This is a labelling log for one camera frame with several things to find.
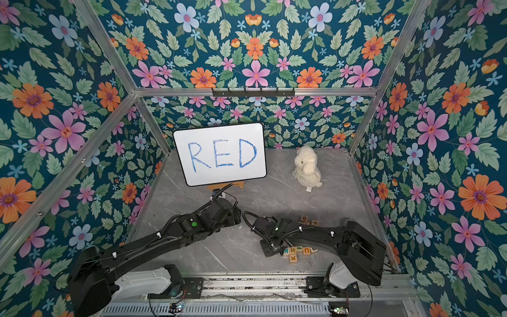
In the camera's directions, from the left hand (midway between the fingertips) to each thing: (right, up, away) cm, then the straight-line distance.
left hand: (239, 213), depth 81 cm
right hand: (+13, -14, +1) cm, 20 cm away
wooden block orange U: (+28, -15, 0) cm, 32 cm away
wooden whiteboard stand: (-17, +9, +20) cm, 28 cm away
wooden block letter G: (+29, -4, +8) cm, 30 cm away
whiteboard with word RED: (-10, +26, +12) cm, 30 cm away
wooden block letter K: (+22, -17, -2) cm, 28 cm away
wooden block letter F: (+33, -6, +8) cm, 35 cm away
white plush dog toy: (+30, +18, +8) cm, 36 cm away
